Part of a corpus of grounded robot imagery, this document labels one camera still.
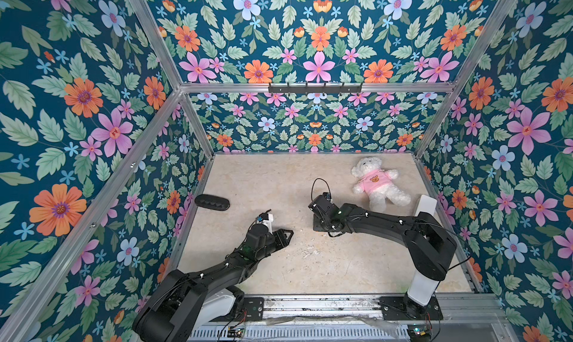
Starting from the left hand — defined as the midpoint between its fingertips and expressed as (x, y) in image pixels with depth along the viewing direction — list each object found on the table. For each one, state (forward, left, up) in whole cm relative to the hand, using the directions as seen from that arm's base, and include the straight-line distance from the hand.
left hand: (294, 233), depth 85 cm
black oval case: (+18, +36, -2) cm, 40 cm away
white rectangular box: (+9, -57, -1) cm, 58 cm away
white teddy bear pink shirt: (+21, -38, +2) cm, 43 cm away
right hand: (+4, -10, -2) cm, 11 cm away
